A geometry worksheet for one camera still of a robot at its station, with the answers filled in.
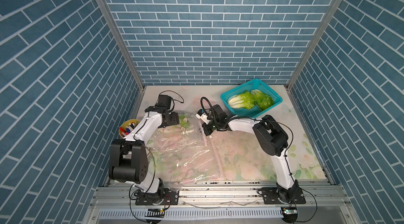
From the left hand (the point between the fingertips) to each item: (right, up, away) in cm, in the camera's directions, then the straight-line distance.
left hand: (175, 120), depth 90 cm
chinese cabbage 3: (+5, -1, -1) cm, 6 cm away
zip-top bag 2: (-8, -8, -4) cm, 12 cm away
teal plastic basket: (+49, +22, +21) cm, 58 cm away
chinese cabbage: (+43, +12, +13) cm, 47 cm away
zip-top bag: (+12, -6, +1) cm, 14 cm away
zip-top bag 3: (+3, -20, -12) cm, 23 cm away
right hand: (+14, -7, +4) cm, 16 cm away
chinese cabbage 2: (+54, +11, +9) cm, 56 cm away
